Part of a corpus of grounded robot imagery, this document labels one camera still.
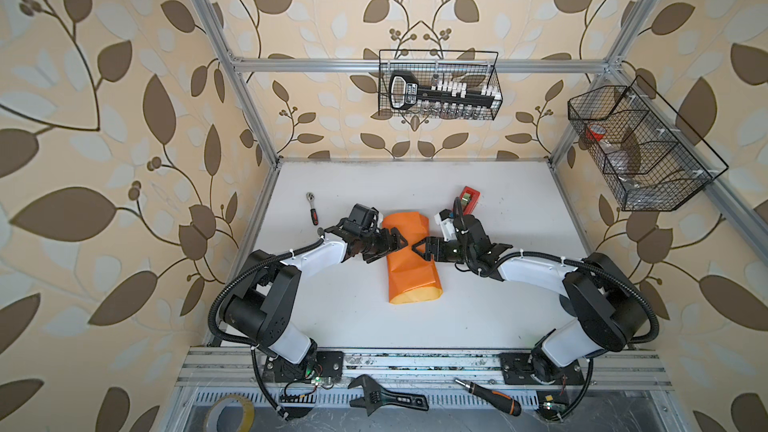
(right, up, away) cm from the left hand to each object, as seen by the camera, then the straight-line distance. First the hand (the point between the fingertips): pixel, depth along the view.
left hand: (402, 245), depth 87 cm
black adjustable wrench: (-7, -33, -17) cm, 38 cm away
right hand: (+6, -1, 0) cm, 6 cm away
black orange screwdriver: (+21, -32, -18) cm, 43 cm away
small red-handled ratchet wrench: (-31, +7, +17) cm, 36 cm away
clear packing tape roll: (-43, -35, -22) cm, 59 cm away
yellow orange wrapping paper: (+2, -8, -5) cm, 10 cm away
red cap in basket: (+58, +34, +1) cm, 67 cm away
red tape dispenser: (+23, +13, +13) cm, 29 cm away
